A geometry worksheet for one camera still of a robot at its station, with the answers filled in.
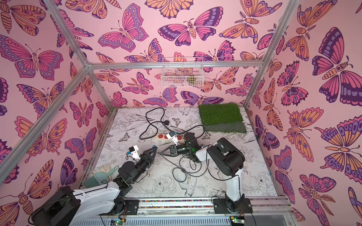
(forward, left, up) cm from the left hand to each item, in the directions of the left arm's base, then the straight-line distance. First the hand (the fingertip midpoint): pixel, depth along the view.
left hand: (158, 148), depth 78 cm
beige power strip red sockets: (+6, -13, +2) cm, 14 cm away
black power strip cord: (+29, -22, -17) cm, 40 cm away
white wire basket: (+48, -15, +18) cm, 53 cm away
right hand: (-1, -2, -4) cm, 5 cm away
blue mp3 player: (+1, +3, +1) cm, 3 cm away
